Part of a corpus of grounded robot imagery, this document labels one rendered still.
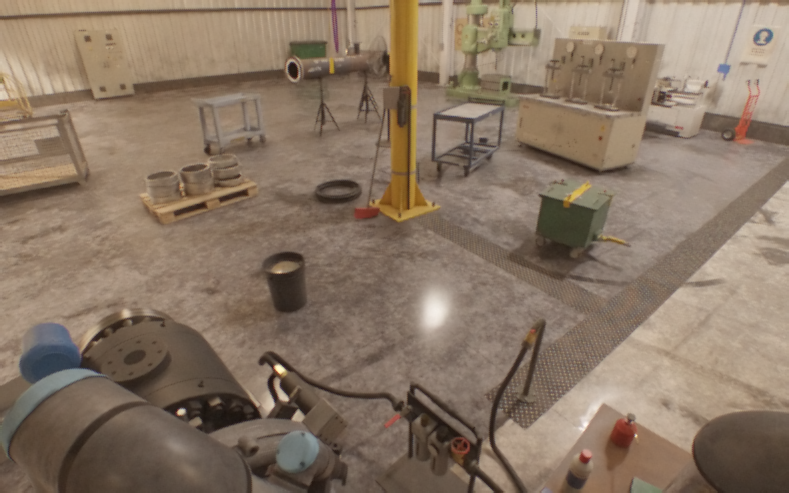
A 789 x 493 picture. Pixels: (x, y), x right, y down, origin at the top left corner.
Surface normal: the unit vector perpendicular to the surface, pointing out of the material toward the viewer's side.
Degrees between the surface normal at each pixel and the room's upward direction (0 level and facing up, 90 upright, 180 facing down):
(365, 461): 0
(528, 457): 0
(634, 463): 0
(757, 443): 54
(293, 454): 19
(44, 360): 90
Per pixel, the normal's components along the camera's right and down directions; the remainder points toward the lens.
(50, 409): -0.09, -0.75
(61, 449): -0.25, -0.45
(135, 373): 0.00, -0.87
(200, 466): 0.70, -0.60
